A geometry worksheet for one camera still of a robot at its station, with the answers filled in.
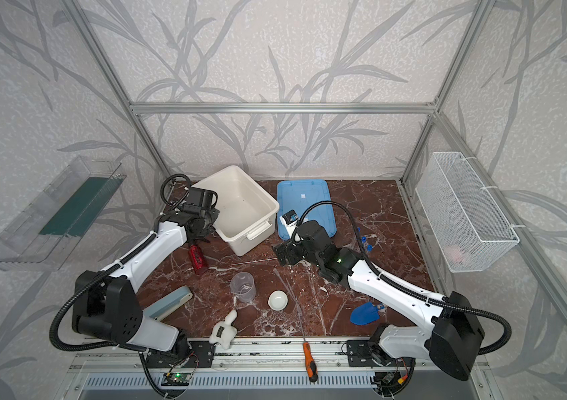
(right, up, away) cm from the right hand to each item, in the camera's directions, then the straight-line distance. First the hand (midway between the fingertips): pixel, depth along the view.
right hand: (285, 230), depth 77 cm
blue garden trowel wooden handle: (+27, -29, +7) cm, 40 cm away
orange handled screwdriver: (+8, -38, -7) cm, 39 cm away
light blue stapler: (-38, -24, +2) cm, 45 cm away
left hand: (-26, +8, +11) cm, 29 cm away
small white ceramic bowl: (-3, -24, +6) cm, 25 cm away
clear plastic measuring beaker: (-16, -20, +9) cm, 27 cm away
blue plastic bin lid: (+4, +12, +38) cm, 40 cm away
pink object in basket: (+51, -6, -5) cm, 51 cm away
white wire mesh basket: (+47, +4, -15) cm, 49 cm away
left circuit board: (-31, -42, -6) cm, 53 cm away
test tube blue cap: (+33, -10, +24) cm, 42 cm away
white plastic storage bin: (-19, +6, +31) cm, 37 cm away
